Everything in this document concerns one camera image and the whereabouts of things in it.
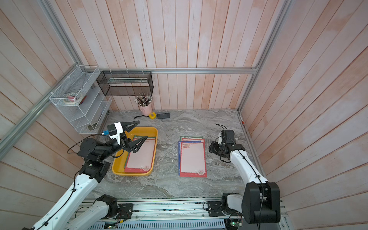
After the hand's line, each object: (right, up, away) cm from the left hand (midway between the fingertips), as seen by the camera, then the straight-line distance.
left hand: (143, 130), depth 61 cm
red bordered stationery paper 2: (+24, -21, +31) cm, 44 cm away
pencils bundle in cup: (-14, +23, +54) cm, 60 cm away
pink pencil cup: (-12, +13, +52) cm, 55 cm away
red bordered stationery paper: (-9, -21, +28) cm, 36 cm away
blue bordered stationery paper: (+15, -11, +40) cm, 44 cm away
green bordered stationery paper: (+24, -7, +43) cm, 50 cm away
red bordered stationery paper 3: (+32, -9, +40) cm, 52 cm away
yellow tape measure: (-7, +10, +54) cm, 55 cm away
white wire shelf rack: (-37, +7, +17) cm, 41 cm away
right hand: (+36, -12, +27) cm, 47 cm away
